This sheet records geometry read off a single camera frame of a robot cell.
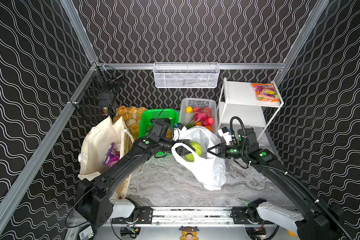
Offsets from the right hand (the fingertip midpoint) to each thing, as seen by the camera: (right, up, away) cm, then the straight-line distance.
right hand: (208, 151), depth 72 cm
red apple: (+6, +16, +30) cm, 34 cm away
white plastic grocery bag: (0, -7, -4) cm, 9 cm away
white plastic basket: (-10, +19, +43) cm, 48 cm away
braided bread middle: (-51, +20, +42) cm, 69 cm away
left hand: (-7, +1, -3) cm, 7 cm away
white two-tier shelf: (+24, +24, +8) cm, 35 cm away
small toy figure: (-9, -36, -5) cm, 38 cm away
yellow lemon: (-7, +25, +44) cm, 51 cm away
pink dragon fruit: (+1, +21, +31) cm, 37 cm away
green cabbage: (-9, -2, -3) cm, 10 cm away
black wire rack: (-64, +31, +21) cm, 75 cm away
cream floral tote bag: (-56, +4, +3) cm, 56 cm away
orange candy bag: (+32, +30, +8) cm, 45 cm away
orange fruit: (+7, +11, +32) cm, 35 cm away
